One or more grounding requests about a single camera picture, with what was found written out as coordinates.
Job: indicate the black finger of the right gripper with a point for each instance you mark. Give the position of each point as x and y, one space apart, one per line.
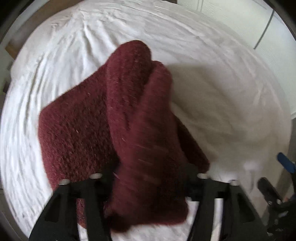
271 196

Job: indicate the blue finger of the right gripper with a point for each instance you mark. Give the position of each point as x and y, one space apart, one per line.
286 163

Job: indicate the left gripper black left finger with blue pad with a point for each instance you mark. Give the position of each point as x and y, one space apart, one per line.
58 220

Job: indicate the white wardrobe doors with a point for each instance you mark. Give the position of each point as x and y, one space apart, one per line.
262 28

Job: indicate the wooden headboard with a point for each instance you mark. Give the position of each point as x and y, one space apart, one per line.
32 15

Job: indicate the white bed sheet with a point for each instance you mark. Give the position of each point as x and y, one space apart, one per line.
223 92

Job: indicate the dark red knit sweater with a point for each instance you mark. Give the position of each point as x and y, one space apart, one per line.
119 122

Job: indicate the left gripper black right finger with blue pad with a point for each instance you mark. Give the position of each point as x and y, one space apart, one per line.
238 218

